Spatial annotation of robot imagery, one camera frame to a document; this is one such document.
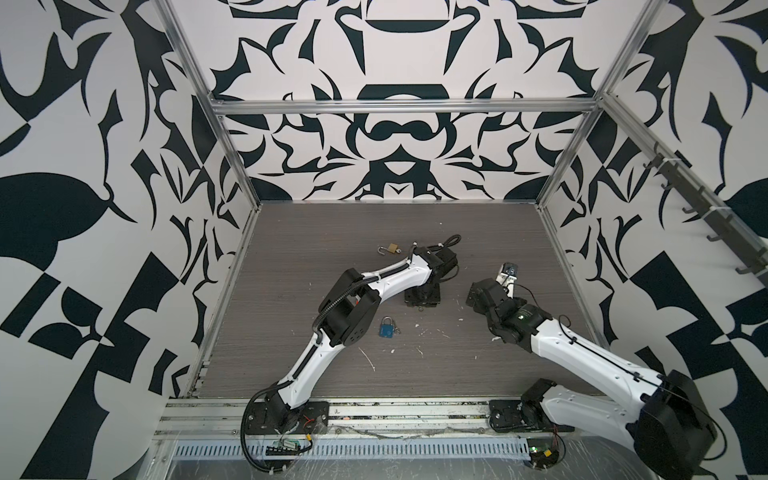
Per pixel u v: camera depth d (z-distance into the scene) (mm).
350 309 562
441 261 717
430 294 835
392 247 1043
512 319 596
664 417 393
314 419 736
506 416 744
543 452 711
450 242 830
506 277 714
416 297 844
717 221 591
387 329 888
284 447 726
